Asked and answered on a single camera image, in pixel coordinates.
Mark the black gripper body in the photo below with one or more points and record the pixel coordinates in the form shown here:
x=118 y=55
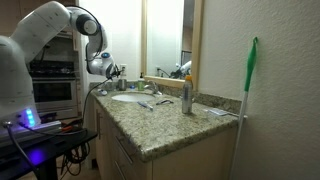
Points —
x=112 y=69

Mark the clear plastic bottle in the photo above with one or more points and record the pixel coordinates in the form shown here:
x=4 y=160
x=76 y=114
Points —
x=115 y=85

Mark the blue white toothbrush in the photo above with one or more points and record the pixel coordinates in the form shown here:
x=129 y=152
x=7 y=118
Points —
x=145 y=105

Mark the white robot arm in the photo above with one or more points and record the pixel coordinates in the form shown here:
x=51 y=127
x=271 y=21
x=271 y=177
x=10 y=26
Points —
x=16 y=83

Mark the stainless steel cup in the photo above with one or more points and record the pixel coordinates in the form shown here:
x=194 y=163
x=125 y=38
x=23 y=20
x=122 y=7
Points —
x=122 y=84

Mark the small blue object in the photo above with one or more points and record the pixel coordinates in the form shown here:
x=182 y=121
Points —
x=132 y=86

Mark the green soap pump dispenser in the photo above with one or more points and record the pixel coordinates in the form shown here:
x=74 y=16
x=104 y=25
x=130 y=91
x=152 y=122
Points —
x=141 y=84

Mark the white oval sink basin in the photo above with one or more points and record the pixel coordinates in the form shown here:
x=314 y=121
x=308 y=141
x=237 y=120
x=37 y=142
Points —
x=132 y=97

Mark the chrome faucet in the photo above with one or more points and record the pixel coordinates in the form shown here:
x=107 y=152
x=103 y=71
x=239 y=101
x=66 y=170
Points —
x=153 y=87

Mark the stainless steel oven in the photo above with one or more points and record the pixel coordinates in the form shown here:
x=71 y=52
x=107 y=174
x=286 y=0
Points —
x=55 y=93

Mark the black orange clamp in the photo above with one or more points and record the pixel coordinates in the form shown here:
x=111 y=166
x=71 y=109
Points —
x=67 y=128

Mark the silver spray can orange cap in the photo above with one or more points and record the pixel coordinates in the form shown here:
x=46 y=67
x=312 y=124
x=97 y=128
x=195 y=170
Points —
x=187 y=96

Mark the black robot table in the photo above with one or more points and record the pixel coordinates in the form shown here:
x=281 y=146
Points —
x=50 y=150

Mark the flat white packet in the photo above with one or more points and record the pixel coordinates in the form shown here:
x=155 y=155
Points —
x=217 y=111

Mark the wooden vanity cabinet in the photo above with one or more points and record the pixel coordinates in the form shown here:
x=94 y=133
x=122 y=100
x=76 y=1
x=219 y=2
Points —
x=186 y=166

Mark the white wall outlet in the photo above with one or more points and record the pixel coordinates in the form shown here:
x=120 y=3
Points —
x=123 y=67

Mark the wood framed wall mirror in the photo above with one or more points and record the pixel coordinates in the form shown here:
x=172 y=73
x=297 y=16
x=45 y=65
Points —
x=196 y=43

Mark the aluminium mounting rail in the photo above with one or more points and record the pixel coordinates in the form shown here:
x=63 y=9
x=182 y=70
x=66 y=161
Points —
x=46 y=127

